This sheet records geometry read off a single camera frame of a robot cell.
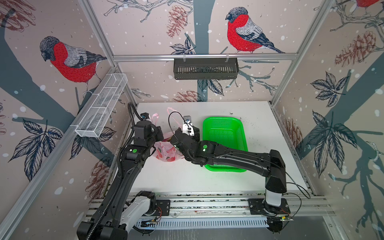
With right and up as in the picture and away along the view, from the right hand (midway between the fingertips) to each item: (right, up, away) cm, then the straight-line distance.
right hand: (181, 130), depth 74 cm
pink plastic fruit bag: (-10, -11, +5) cm, 16 cm away
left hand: (-13, +2, +1) cm, 13 cm away
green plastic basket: (+29, -3, +29) cm, 41 cm away
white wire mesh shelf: (-44, +13, +5) cm, 47 cm away
